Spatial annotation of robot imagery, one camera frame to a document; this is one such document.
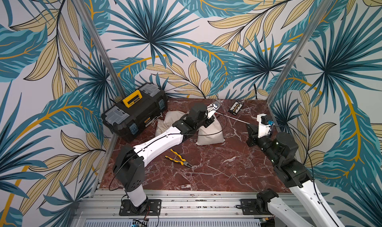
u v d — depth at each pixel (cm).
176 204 78
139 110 93
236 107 113
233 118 69
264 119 53
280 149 49
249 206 73
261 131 56
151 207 74
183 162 88
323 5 72
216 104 65
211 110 66
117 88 110
